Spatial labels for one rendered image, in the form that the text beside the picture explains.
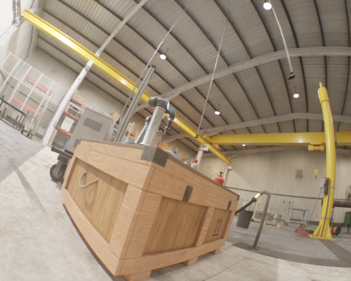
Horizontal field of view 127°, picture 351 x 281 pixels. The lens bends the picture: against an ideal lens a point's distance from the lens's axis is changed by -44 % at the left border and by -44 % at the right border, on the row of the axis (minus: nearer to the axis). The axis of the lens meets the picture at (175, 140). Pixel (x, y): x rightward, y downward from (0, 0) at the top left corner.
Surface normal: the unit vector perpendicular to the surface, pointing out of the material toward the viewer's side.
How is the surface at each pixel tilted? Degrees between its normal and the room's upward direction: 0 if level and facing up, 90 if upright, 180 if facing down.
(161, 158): 90
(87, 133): 90
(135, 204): 90
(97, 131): 90
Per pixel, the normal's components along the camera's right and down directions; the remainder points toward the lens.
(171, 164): 0.76, 0.04
